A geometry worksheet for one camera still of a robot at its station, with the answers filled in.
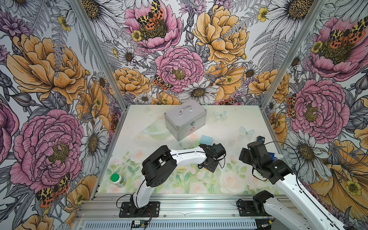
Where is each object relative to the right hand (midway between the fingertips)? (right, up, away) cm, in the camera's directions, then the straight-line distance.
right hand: (247, 157), depth 79 cm
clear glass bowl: (-55, +12, +30) cm, 64 cm away
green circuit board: (-56, -31, -7) cm, 65 cm away
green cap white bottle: (-69, -11, -3) cm, 70 cm away
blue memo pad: (-20, +6, +24) cm, 32 cm away
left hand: (-22, -8, +9) cm, 25 cm away
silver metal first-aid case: (-34, +21, +17) cm, 44 cm away
